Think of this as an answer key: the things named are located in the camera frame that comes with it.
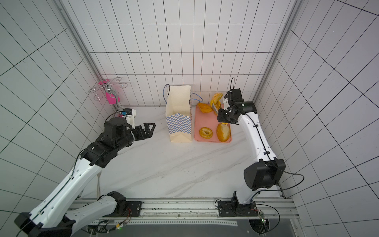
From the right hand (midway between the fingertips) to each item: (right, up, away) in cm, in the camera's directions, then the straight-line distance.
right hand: (215, 116), depth 80 cm
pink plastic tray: (-3, -7, +26) cm, 27 cm away
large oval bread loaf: (+8, -10, +17) cm, 22 cm away
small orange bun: (-3, +7, +33) cm, 34 cm away
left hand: (-36, -6, -10) cm, 38 cm away
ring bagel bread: (-4, -11, +20) cm, 23 cm away
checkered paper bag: (-23, +4, +29) cm, 37 cm away
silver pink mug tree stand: (-66, +17, +12) cm, 70 cm away
